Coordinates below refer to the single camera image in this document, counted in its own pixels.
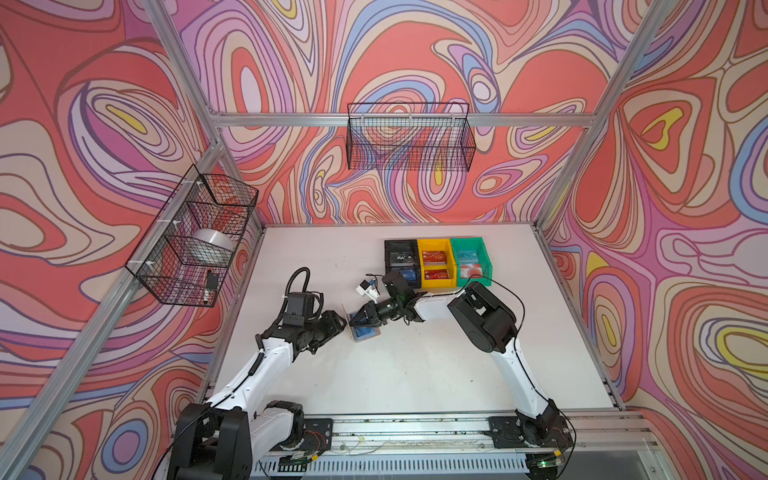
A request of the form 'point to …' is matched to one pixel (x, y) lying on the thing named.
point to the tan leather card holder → (362, 333)
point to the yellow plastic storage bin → (438, 266)
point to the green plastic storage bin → (473, 262)
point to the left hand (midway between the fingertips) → (345, 322)
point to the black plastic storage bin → (402, 256)
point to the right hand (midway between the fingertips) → (355, 329)
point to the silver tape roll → (212, 246)
